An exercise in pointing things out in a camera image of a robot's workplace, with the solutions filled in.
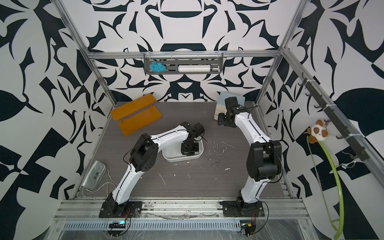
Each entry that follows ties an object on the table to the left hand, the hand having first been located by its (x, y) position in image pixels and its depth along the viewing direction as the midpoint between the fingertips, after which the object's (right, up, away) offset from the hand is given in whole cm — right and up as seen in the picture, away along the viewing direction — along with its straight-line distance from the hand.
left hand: (192, 153), depth 93 cm
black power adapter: (+27, -30, -22) cm, 46 cm away
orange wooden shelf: (-37, +20, +14) cm, 44 cm away
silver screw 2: (+23, +4, +4) cm, 24 cm away
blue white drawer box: (+18, +30, +7) cm, 35 cm away
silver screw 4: (+19, +2, +1) cm, 19 cm away
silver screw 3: (+19, +5, +4) cm, 20 cm away
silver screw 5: (+16, 0, -1) cm, 16 cm away
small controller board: (-36, -29, -20) cm, 51 cm away
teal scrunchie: (-21, +52, -1) cm, 57 cm away
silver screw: (+13, +3, +2) cm, 14 cm away
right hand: (+17, +21, -1) cm, 27 cm away
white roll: (+1, +51, -3) cm, 51 cm away
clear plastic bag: (-52, -9, -14) cm, 54 cm away
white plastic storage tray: (-13, +1, 0) cm, 13 cm away
